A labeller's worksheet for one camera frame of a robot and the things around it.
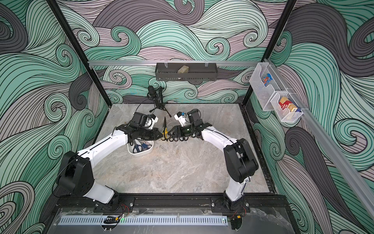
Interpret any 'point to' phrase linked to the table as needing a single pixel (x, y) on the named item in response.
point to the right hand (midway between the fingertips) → (172, 133)
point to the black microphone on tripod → (158, 97)
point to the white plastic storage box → (131, 148)
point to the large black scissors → (183, 138)
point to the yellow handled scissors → (165, 132)
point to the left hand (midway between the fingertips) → (162, 133)
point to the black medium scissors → (178, 138)
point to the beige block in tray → (183, 69)
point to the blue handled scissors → (140, 147)
